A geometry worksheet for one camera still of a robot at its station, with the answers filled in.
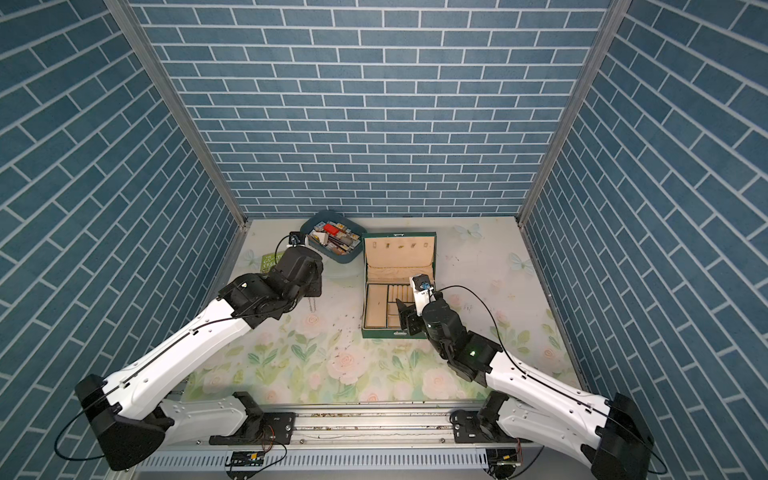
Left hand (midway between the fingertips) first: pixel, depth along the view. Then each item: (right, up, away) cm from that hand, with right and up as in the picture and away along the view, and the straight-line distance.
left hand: (321, 275), depth 75 cm
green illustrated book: (-26, +2, +30) cm, 40 cm away
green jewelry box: (+17, +2, +18) cm, 24 cm away
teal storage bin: (+1, +7, +34) cm, 35 cm away
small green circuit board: (-17, -45, -3) cm, 48 cm away
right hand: (+23, -6, +2) cm, 24 cm away
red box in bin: (-7, +14, +41) cm, 44 cm away
